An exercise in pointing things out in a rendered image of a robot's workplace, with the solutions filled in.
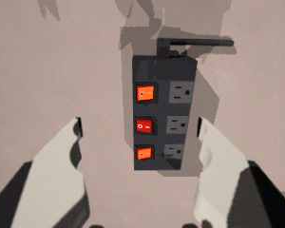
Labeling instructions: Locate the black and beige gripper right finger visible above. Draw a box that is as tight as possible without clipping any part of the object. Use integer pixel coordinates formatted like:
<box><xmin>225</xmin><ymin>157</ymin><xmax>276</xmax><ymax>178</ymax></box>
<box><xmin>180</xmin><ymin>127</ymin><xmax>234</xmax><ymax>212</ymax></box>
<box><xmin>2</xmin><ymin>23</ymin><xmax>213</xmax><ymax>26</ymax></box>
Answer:
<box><xmin>193</xmin><ymin>117</ymin><xmax>285</xmax><ymax>228</ymax></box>

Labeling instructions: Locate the black power strip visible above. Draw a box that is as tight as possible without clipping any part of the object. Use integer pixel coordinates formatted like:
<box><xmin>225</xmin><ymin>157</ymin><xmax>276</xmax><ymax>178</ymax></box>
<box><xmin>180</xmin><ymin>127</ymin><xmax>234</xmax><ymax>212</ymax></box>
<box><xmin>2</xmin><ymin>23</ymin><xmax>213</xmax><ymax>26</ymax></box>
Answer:
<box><xmin>132</xmin><ymin>38</ymin><xmax>234</xmax><ymax>171</ymax></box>

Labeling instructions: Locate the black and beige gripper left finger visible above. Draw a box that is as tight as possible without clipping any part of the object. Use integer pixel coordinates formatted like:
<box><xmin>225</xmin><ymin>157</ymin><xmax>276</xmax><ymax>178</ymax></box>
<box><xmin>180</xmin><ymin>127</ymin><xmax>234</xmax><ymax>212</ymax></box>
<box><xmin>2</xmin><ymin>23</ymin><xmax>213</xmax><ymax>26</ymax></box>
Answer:
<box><xmin>0</xmin><ymin>117</ymin><xmax>90</xmax><ymax>228</ymax></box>

